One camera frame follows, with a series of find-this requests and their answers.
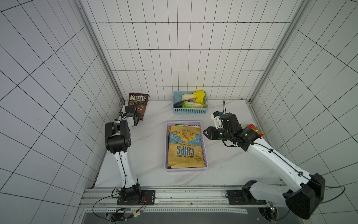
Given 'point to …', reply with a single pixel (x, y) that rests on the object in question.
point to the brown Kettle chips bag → (139, 101)
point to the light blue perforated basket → (177, 96)
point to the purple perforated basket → (166, 147)
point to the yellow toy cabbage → (200, 94)
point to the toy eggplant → (179, 104)
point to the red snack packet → (253, 127)
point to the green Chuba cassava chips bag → (178, 124)
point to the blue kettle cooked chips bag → (185, 149)
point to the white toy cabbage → (187, 96)
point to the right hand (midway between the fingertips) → (199, 133)
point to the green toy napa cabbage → (187, 104)
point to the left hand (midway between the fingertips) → (138, 116)
